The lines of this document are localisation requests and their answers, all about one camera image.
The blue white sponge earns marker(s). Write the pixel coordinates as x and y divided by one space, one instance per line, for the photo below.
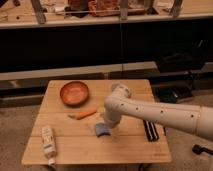
101 129

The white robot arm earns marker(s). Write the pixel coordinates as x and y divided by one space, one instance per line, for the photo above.
192 119

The orange carrot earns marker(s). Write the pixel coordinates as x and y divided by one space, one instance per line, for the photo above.
82 114

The wooden folding table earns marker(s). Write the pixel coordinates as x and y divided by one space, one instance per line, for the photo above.
76 142

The black white striped bar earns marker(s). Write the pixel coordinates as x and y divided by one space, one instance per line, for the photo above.
151 131

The white squeeze tube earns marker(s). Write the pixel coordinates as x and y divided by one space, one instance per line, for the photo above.
48 144

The black chair base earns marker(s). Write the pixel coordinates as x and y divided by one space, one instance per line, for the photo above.
197 149

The long wooden shelf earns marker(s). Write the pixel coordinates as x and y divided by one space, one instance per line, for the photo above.
53 13

